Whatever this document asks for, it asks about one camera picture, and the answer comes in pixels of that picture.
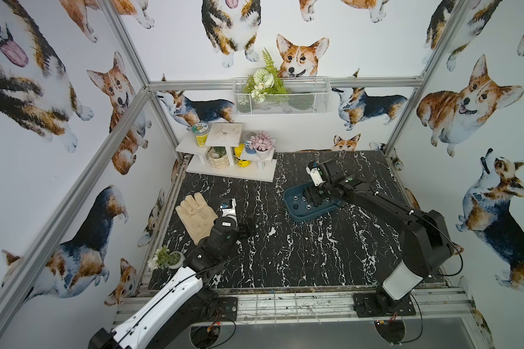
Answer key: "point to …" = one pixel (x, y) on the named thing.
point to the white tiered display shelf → (230, 136)
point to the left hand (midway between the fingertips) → (243, 210)
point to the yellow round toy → (238, 151)
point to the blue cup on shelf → (247, 139)
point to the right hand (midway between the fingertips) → (318, 183)
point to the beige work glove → (197, 217)
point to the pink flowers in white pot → (262, 144)
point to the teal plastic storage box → (299, 209)
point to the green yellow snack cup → (201, 131)
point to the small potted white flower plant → (164, 258)
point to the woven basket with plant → (218, 157)
